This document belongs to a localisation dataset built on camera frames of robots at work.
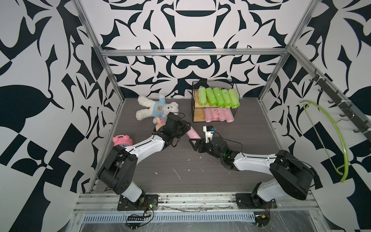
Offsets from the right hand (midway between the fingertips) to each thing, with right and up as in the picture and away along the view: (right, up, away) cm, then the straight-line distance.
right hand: (192, 138), depth 83 cm
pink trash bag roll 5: (-1, +2, -1) cm, 3 cm away
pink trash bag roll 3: (+22, +14, +22) cm, 34 cm away
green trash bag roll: (+27, +23, +9) cm, 36 cm away
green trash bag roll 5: (+7, +25, +11) cm, 28 cm away
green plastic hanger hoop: (+61, +19, -4) cm, 64 cm away
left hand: (-1, +9, +4) cm, 10 cm away
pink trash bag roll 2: (+17, +14, +22) cm, 31 cm away
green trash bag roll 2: (+22, +24, +10) cm, 34 cm away
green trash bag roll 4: (+13, +21, +9) cm, 26 cm away
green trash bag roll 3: (+17, +23, +9) cm, 30 cm away
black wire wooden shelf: (+5, +15, +26) cm, 30 cm away
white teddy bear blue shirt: (-25, +17, +19) cm, 36 cm away
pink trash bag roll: (+12, +13, +21) cm, 27 cm away
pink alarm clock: (-41, -1, +2) cm, 41 cm away
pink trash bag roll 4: (+27, +12, +21) cm, 36 cm away
